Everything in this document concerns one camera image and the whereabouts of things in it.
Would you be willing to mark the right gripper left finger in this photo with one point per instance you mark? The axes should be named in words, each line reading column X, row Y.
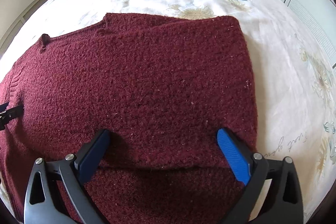
column 43, row 203

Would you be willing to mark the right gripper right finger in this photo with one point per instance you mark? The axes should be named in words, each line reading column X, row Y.
column 283, row 202

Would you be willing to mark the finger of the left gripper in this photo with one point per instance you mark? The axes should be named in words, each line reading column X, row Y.
column 6, row 115

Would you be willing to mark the dark red knitted sweater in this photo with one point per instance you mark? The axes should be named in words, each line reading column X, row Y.
column 163, row 87

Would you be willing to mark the white radiator cover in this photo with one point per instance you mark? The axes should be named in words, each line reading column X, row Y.
column 15, row 27

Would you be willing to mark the white floral bed sheet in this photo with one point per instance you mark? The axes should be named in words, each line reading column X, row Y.
column 295, row 81

